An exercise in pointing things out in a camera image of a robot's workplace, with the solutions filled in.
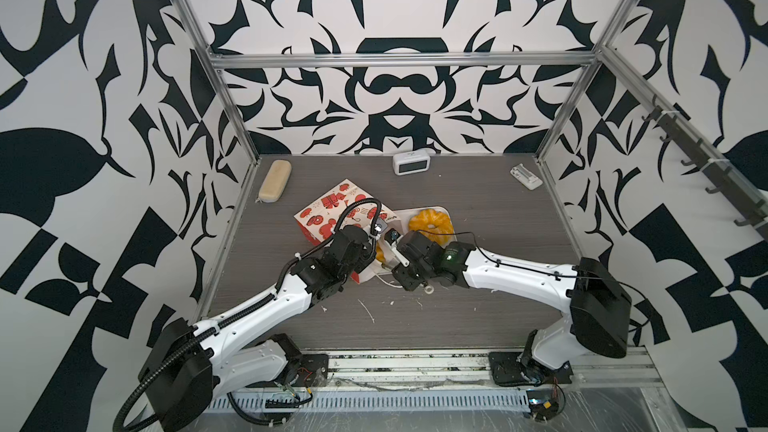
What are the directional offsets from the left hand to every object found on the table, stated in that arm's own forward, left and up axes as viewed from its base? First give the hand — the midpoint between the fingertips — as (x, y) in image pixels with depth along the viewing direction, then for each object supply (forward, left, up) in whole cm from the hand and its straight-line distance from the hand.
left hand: (363, 229), depth 80 cm
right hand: (-7, -10, -8) cm, 14 cm away
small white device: (+31, -59, -16) cm, 69 cm away
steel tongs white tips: (-11, -10, +2) cm, 15 cm away
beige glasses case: (+29, +32, -14) cm, 45 cm away
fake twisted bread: (-2, -4, -11) cm, 12 cm away
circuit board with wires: (-38, -42, -17) cm, 59 cm away
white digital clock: (+34, -17, -11) cm, 39 cm away
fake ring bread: (+10, -23, -15) cm, 30 cm away
